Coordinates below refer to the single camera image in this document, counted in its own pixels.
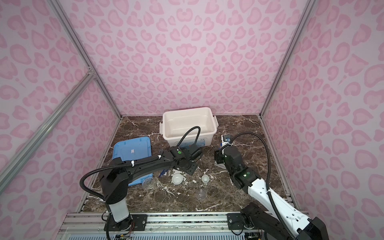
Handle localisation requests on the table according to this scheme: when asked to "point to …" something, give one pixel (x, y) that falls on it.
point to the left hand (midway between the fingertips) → (192, 165)
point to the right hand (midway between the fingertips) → (220, 145)
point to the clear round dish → (201, 194)
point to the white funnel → (177, 178)
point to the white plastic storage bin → (176, 121)
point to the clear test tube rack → (220, 165)
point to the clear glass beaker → (149, 183)
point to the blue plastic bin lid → (132, 150)
